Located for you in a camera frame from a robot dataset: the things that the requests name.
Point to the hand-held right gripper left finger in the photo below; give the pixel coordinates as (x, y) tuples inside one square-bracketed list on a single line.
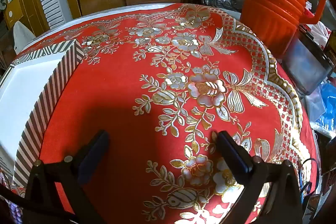
[(94, 153)]

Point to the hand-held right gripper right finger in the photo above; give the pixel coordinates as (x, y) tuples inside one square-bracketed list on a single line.
[(231, 153)]

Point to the striped jewelry box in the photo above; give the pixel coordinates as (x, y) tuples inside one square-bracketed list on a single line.
[(26, 87)]

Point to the red floral tablecloth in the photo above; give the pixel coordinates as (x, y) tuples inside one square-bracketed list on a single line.
[(118, 82)]

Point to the blue plastic bag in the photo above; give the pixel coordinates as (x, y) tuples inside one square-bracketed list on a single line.
[(328, 103)]

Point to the white ironing board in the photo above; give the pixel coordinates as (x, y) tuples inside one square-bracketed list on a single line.
[(23, 35)]

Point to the stack of orange plastic stools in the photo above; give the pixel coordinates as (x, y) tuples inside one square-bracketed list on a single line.
[(273, 3)]

